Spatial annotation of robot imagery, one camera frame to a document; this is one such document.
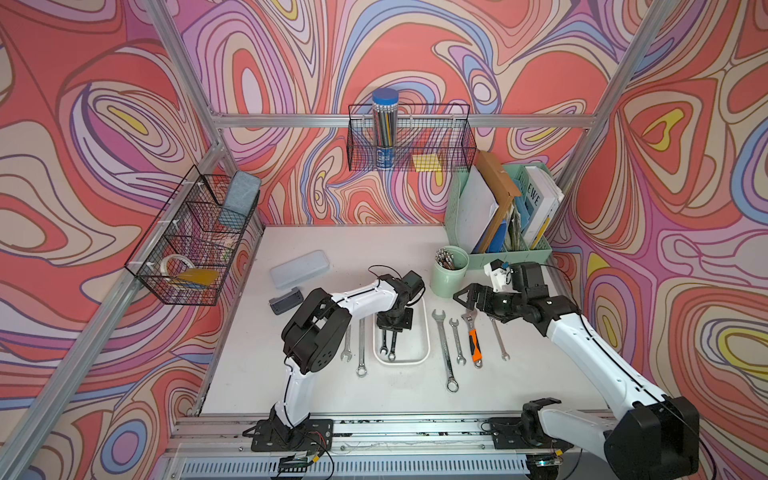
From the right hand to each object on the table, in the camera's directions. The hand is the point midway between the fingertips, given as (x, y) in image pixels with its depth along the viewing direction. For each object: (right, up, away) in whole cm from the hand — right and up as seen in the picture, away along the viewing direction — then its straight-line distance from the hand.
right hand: (468, 308), depth 80 cm
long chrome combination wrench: (-4, -21, +2) cm, 22 cm away
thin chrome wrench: (+12, -15, +6) cm, 21 cm away
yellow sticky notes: (-10, +43, +11) cm, 45 cm away
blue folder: (+15, +19, +19) cm, 30 cm away
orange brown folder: (+12, +33, +5) cm, 35 cm away
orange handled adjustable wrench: (+4, -13, +7) cm, 15 cm away
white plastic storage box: (-15, -13, +8) cm, 21 cm away
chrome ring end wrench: (-20, -13, +8) cm, 25 cm away
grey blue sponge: (-62, +32, +1) cm, 70 cm away
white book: (+28, +32, +13) cm, 45 cm away
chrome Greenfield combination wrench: (-29, -19, +4) cm, 35 cm away
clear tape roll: (-73, +13, -14) cm, 75 cm away
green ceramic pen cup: (-3, +10, +9) cm, 14 cm away
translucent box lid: (-53, +10, +25) cm, 60 cm away
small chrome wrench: (0, -16, +7) cm, 17 cm away
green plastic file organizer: (+9, +13, +20) cm, 25 cm away
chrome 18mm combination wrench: (-34, -15, +8) cm, 38 cm away
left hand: (-17, -9, +12) cm, 23 cm away
